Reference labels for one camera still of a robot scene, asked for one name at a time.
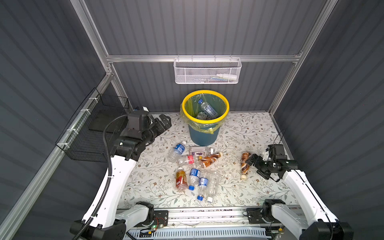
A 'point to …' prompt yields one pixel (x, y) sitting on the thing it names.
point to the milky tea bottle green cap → (202, 115)
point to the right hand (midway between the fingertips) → (253, 166)
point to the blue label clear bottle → (178, 150)
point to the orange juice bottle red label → (181, 179)
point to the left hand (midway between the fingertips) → (165, 123)
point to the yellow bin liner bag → (189, 108)
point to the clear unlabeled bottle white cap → (214, 182)
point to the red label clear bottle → (190, 160)
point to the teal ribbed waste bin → (202, 138)
